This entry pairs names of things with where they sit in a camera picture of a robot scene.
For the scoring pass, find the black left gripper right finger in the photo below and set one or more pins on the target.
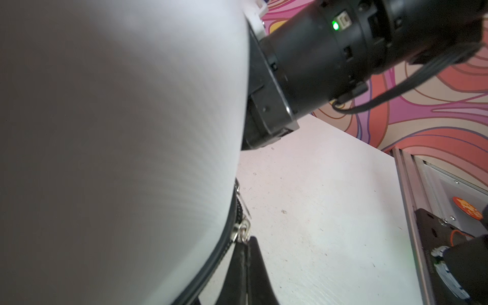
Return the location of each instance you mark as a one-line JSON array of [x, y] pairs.
[[259, 288]]

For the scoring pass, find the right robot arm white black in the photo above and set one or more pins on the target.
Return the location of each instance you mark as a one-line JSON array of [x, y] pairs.
[[405, 74]]

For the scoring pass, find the black suitcase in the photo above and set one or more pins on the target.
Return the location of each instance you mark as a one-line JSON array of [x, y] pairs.
[[121, 128]]

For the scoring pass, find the round orange sticker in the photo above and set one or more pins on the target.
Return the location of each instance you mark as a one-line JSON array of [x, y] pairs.
[[467, 208]]

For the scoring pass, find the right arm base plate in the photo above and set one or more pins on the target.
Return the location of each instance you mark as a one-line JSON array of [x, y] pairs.
[[451, 263]]

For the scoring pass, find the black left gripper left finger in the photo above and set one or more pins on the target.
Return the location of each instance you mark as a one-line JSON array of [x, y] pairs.
[[234, 289]]

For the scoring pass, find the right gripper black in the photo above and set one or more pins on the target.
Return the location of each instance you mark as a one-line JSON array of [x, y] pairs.
[[268, 116]]

